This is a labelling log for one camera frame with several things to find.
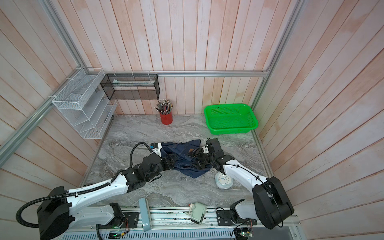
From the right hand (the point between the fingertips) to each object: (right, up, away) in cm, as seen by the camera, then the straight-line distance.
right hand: (187, 157), depth 82 cm
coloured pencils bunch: (-16, +31, +22) cm, 42 cm away
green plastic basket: (+34, +24, +36) cm, 55 cm away
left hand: (-7, -1, -3) cm, 8 cm away
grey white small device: (+5, -25, -9) cm, 27 cm away
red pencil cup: (-16, +23, +29) cm, 40 cm away
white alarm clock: (+21, -14, +2) cm, 25 cm away
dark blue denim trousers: (-2, +2, +5) cm, 5 cm away
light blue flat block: (-19, -30, -13) cm, 38 cm away
